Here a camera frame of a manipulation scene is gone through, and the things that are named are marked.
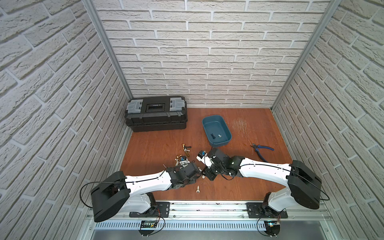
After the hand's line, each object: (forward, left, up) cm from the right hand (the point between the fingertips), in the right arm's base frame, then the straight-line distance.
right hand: (204, 170), depth 81 cm
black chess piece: (+25, -9, -5) cm, 27 cm away
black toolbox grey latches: (+34, +29, +12) cm, 46 cm away
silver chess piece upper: (+16, +11, -4) cm, 20 cm away
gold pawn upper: (+20, +12, -5) cm, 24 cm away
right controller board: (-27, -30, -6) cm, 41 cm away
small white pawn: (+26, -13, -5) cm, 29 cm away
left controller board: (-22, +30, -8) cm, 38 cm away
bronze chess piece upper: (+13, +10, -4) cm, 17 cm away
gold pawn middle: (+12, +15, -4) cm, 20 cm away
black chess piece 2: (+18, +11, -4) cm, 21 cm away
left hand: (-1, +5, -4) cm, 7 cm away
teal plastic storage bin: (+32, -12, -7) cm, 35 cm away
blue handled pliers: (+16, -37, -6) cm, 40 cm away
